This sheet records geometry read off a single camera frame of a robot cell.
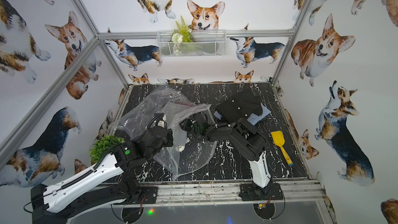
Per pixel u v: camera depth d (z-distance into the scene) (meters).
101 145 0.72
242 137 0.51
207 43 0.92
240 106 0.95
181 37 0.82
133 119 1.03
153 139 0.52
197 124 0.73
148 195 0.73
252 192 0.67
